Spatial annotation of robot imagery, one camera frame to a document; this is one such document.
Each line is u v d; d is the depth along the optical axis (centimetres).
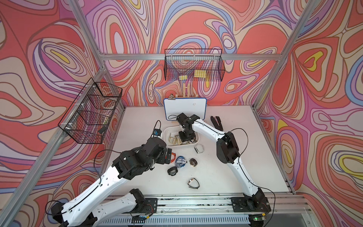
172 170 82
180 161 88
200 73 90
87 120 73
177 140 95
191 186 80
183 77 82
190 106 95
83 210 38
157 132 59
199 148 95
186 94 93
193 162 84
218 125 105
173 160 88
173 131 100
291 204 75
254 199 63
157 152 48
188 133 84
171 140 98
